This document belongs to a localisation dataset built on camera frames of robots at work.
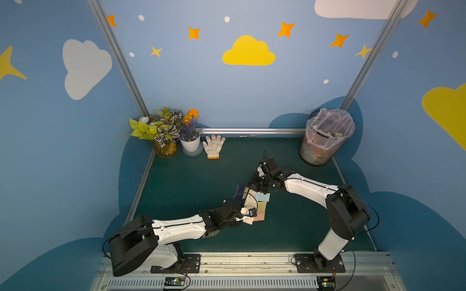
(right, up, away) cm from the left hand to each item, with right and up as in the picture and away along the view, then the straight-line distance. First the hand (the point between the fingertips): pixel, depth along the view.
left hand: (240, 202), depth 84 cm
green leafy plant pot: (-39, +36, +7) cm, 53 cm away
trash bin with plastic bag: (+52, +36, +23) cm, 67 cm away
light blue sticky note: (+11, +1, +7) cm, 13 cm away
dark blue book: (-1, +1, +8) cm, 9 cm away
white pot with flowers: (-27, +33, +12) cm, 44 cm away
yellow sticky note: (+11, -3, +5) cm, 12 cm away
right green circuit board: (+35, -29, -12) cm, 47 cm away
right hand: (+4, +8, +5) cm, 10 cm away
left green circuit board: (-27, -29, -12) cm, 41 cm away
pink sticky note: (+10, -7, 0) cm, 12 cm away
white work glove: (-17, +28, +33) cm, 46 cm away
